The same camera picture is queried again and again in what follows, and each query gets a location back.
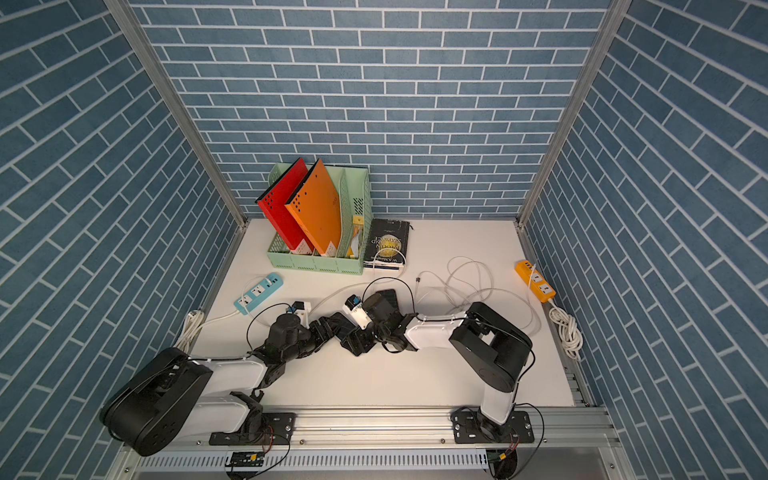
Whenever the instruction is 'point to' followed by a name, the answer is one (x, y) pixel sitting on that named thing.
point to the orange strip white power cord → (570, 336)
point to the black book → (387, 244)
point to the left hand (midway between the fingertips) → (345, 328)
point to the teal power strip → (249, 300)
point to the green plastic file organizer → (354, 194)
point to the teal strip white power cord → (193, 326)
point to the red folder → (272, 202)
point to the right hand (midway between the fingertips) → (351, 336)
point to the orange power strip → (540, 287)
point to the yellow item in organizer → (357, 224)
